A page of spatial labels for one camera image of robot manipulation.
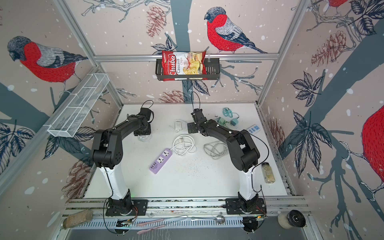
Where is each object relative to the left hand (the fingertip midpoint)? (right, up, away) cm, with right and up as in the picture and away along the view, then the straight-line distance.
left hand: (142, 131), depth 98 cm
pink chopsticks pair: (+21, -40, -27) cm, 53 cm away
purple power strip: (+15, -16, -10) cm, 24 cm away
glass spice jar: (+76, -21, -16) cm, 81 cm away
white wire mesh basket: (-27, +10, -25) cm, 38 cm away
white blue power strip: (+77, +1, +5) cm, 77 cm away
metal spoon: (+47, -38, -30) cm, 68 cm away
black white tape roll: (+77, -33, -37) cm, 91 cm away
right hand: (+34, +2, 0) cm, 34 cm away
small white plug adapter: (+1, -5, +3) cm, 6 cm away
